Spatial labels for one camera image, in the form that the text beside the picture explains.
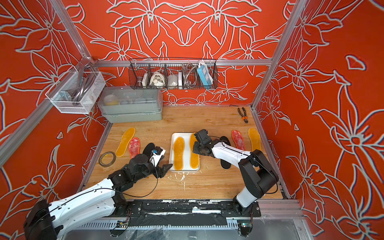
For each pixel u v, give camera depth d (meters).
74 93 0.78
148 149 0.94
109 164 0.88
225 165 0.87
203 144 0.70
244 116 1.13
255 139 1.00
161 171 0.68
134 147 0.95
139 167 0.58
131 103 1.00
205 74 0.87
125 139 1.00
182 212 0.73
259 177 0.44
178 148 0.95
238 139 0.99
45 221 0.41
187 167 0.88
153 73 0.97
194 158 0.88
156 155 0.66
